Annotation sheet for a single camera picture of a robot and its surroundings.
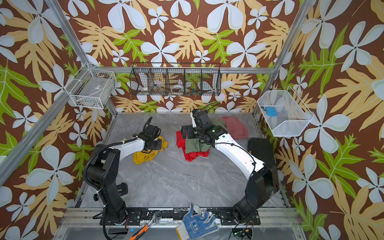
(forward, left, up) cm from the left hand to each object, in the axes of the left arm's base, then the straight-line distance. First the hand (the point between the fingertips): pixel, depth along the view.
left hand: (157, 141), depth 99 cm
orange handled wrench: (-43, -6, -2) cm, 44 cm away
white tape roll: (+29, -14, +23) cm, 40 cm away
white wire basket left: (+17, +35, +31) cm, 50 cm away
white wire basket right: (+5, -77, +24) cm, 80 cm away
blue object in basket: (+8, -69, +22) cm, 73 cm away
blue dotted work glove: (-46, -26, -2) cm, 53 cm away
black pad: (-6, -68, +3) cm, 68 cm away
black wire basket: (+31, -13, +28) cm, 44 cm away
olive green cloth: (-5, -25, +5) cm, 26 cm away
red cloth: (-1, -16, -1) cm, 16 cm away
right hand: (-5, -21, +20) cm, 29 cm away
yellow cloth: (-12, +6, +2) cm, 14 cm away
